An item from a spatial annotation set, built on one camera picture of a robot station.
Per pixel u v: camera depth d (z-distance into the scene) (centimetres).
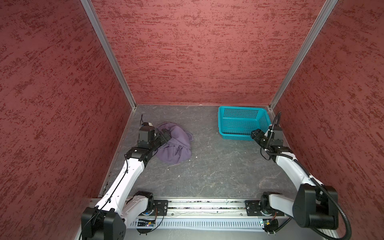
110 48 87
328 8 71
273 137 66
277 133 66
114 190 43
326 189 41
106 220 37
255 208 74
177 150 90
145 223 72
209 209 76
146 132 59
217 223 77
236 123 110
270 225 71
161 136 71
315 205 41
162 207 74
